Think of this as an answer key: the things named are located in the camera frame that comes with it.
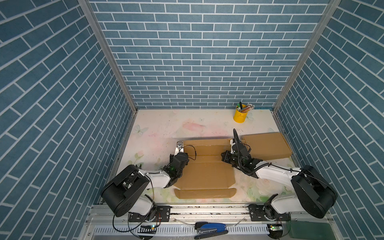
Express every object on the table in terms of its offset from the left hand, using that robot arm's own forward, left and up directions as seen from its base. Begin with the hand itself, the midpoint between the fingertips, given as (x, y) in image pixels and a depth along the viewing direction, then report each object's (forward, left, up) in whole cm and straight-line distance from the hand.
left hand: (182, 150), depth 91 cm
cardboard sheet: (-12, -15, -9) cm, 21 cm away
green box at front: (-41, -63, -5) cm, 75 cm away
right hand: (-2, -22, +2) cm, 23 cm away
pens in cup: (+28, -43, +9) cm, 52 cm away
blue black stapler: (-40, -12, -3) cm, 42 cm away
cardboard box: (+5, -55, -4) cm, 56 cm away
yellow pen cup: (+27, -41, +1) cm, 49 cm away
